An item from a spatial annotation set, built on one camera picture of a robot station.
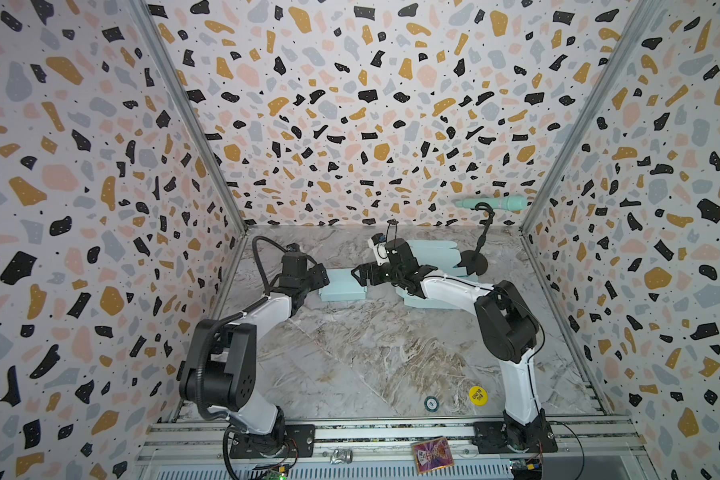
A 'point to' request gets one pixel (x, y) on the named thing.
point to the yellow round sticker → (478, 396)
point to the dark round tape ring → (431, 403)
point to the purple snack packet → (432, 454)
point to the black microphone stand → (476, 260)
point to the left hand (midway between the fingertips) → (321, 267)
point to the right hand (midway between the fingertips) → (361, 264)
